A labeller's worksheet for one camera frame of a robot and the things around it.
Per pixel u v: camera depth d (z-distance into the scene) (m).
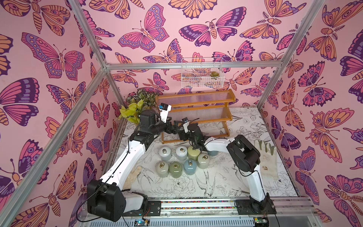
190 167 0.81
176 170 0.80
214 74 0.92
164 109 0.66
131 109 0.86
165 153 0.86
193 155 0.85
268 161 0.90
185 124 0.85
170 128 0.68
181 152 0.87
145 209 0.66
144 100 0.95
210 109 1.21
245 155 0.55
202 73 0.95
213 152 0.90
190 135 0.81
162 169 0.81
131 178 0.84
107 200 0.39
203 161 0.84
